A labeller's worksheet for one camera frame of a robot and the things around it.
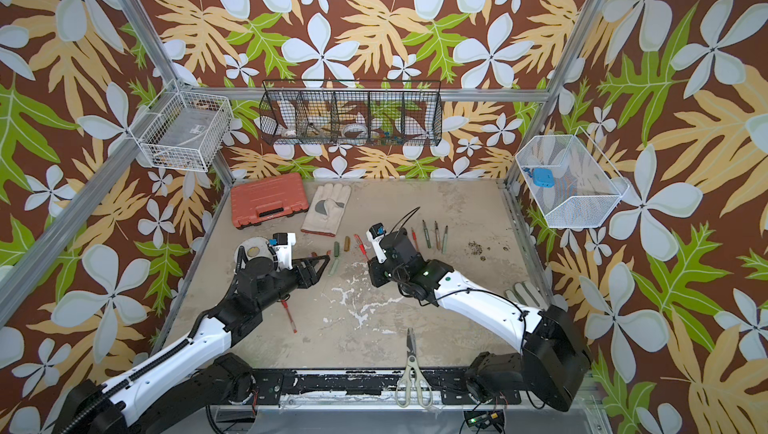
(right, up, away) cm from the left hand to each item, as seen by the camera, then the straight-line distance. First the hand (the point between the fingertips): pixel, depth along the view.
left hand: (325, 255), depth 78 cm
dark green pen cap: (-1, -1, +22) cm, 22 cm away
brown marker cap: (-8, -3, +21) cm, 23 cm away
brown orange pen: (+34, +3, +26) cm, 43 cm away
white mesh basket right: (+70, +18, +1) cm, 72 cm away
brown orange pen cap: (+3, +1, +24) cm, 24 cm away
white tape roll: (-29, -1, +22) cm, 36 cm away
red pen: (+9, +2, +5) cm, 10 cm away
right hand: (+11, -2, +3) cm, 11 cm away
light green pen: (+37, +1, +24) cm, 44 cm away
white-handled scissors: (+26, -34, -3) cm, 42 cm away
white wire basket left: (-43, +36, +9) cm, 57 cm away
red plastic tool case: (-31, +15, +30) cm, 46 cm away
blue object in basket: (+62, +22, +9) cm, 67 cm away
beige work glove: (-6, +12, +33) cm, 36 cm away
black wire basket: (+5, +45, +20) cm, 49 cm away
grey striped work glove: (+62, -14, +13) cm, 65 cm away
